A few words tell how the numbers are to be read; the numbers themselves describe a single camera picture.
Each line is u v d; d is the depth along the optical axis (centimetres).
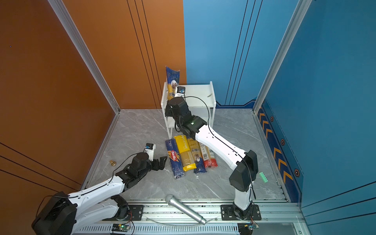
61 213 41
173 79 74
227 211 74
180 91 61
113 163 89
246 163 44
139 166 64
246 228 70
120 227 71
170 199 74
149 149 74
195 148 94
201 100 66
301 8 70
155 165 75
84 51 85
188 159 89
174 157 89
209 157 89
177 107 52
